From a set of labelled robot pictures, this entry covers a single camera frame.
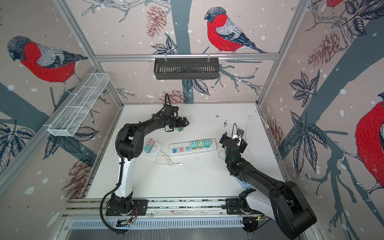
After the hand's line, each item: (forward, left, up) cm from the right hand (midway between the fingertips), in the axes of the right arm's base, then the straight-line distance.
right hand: (231, 136), depth 85 cm
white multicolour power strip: (-3, +28, -10) cm, 30 cm away
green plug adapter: (+11, +33, -9) cm, 36 cm away
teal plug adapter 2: (-3, +22, -7) cm, 23 cm away
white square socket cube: (-5, +47, -10) cm, 48 cm away
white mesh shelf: (+1, +83, +21) cm, 86 cm away
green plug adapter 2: (-2, +18, -6) cm, 19 cm away
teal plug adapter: (-1, +14, -6) cm, 16 cm away
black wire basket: (+48, +30, +16) cm, 59 cm away
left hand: (+15, +30, -8) cm, 35 cm away
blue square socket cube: (-23, -5, -11) cm, 26 cm away
